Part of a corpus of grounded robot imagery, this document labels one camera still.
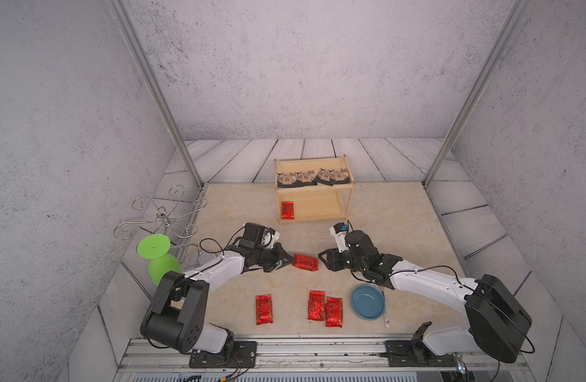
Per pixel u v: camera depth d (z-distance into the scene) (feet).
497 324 1.35
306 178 3.08
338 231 2.48
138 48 2.54
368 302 2.71
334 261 2.38
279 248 2.59
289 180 3.08
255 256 2.29
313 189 3.01
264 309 2.65
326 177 3.09
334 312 2.59
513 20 2.37
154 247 2.02
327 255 2.50
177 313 1.42
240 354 2.38
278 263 2.57
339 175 3.12
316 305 2.66
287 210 3.46
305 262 2.81
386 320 2.59
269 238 2.80
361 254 2.10
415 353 2.12
